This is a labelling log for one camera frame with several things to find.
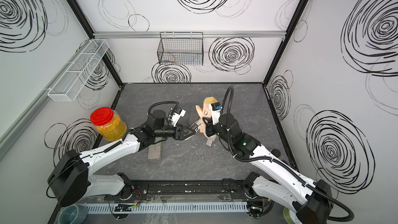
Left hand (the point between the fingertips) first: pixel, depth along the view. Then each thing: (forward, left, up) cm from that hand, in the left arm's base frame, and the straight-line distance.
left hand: (193, 133), depth 74 cm
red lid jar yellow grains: (+5, +45, -6) cm, 46 cm away
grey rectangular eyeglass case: (-3, +21, -16) cm, 27 cm away
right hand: (+4, -5, +6) cm, 9 cm away
